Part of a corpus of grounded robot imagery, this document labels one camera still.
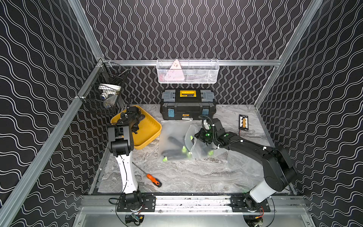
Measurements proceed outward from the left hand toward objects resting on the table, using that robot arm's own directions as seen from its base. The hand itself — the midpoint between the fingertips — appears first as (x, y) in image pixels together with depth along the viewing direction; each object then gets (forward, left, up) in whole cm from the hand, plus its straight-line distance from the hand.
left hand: (126, 129), depth 102 cm
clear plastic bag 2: (-25, -79, -2) cm, 83 cm away
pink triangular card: (+23, -34, +33) cm, 53 cm away
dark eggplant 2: (-14, -60, -1) cm, 62 cm away
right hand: (-8, -48, +10) cm, 50 cm away
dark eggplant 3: (-8, -47, +5) cm, 48 cm away
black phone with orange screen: (+13, -86, 0) cm, 87 cm away
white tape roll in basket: (+4, +3, +32) cm, 32 cm away
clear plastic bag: (-15, -52, +4) cm, 54 cm away
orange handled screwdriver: (-34, -27, 0) cm, 44 cm away
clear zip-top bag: (-11, -34, -1) cm, 36 cm away
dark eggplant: (-17, -46, 0) cm, 49 cm away
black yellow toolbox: (+14, -43, +14) cm, 47 cm away
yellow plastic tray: (+3, -15, -1) cm, 16 cm away
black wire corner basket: (+25, +13, +29) cm, 40 cm away
